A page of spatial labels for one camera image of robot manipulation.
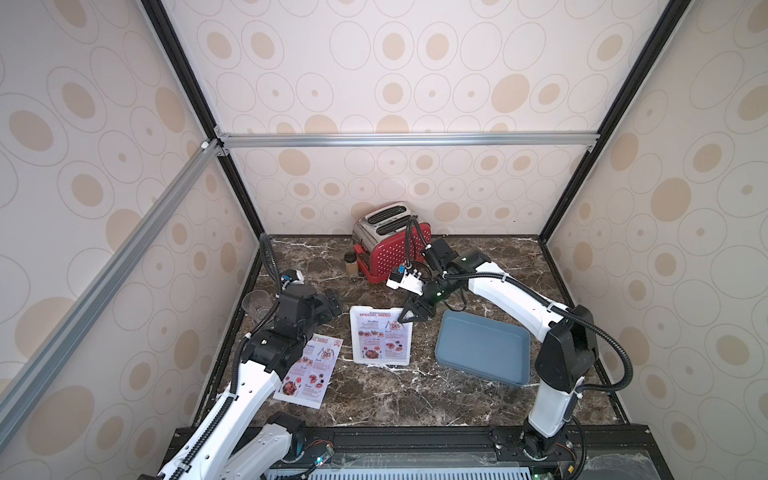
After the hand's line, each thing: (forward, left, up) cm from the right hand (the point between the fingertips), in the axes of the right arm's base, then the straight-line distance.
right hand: (413, 307), depth 81 cm
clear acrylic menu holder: (-7, +16, -5) cm, 18 cm away
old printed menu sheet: (-15, +30, -16) cm, 37 cm away
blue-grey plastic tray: (-2, -22, -18) cm, 28 cm away
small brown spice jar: (+22, +21, -8) cm, 31 cm away
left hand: (-2, +21, +7) cm, 22 cm away
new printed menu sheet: (-7, +8, -5) cm, 12 cm away
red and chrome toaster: (+25, +9, +3) cm, 26 cm away
